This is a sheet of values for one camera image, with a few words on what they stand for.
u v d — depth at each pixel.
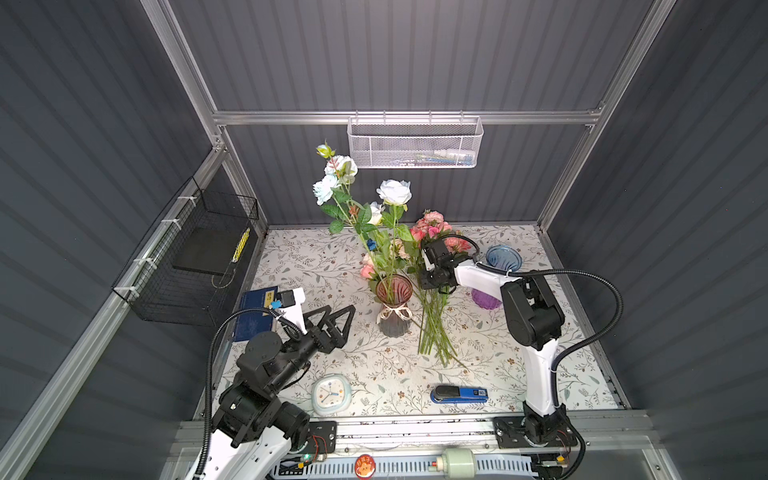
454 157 0.91
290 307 0.56
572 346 0.55
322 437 0.72
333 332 0.56
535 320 0.55
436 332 0.91
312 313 0.66
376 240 0.75
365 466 0.69
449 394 0.78
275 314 0.54
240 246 0.77
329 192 0.67
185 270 0.72
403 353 0.87
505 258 0.87
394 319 0.81
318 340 0.56
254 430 0.47
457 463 0.63
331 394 0.77
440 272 0.77
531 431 0.66
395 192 0.63
